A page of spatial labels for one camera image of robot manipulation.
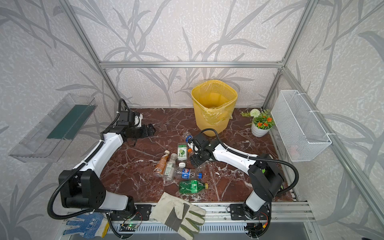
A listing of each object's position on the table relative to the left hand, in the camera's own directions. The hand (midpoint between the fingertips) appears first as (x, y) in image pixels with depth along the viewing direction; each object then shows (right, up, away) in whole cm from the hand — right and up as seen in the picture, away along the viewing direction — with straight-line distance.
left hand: (150, 126), depth 86 cm
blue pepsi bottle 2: (+23, -26, -5) cm, 35 cm away
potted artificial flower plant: (+69, +3, +8) cm, 69 cm away
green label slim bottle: (+12, -25, -4) cm, 28 cm away
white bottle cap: (+18, -23, +1) cm, 29 cm away
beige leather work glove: (+21, -44, -14) cm, 50 cm away
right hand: (+27, -16, +1) cm, 31 cm away
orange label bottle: (+22, -15, +7) cm, 28 cm away
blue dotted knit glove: (-23, -47, -17) cm, 55 cm away
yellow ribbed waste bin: (+39, +17, +21) cm, 48 cm away
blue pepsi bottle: (+21, -8, +10) cm, 25 cm away
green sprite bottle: (+25, -32, -7) cm, 41 cm away
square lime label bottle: (+17, -16, +6) cm, 24 cm away
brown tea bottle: (+6, -25, -3) cm, 26 cm away
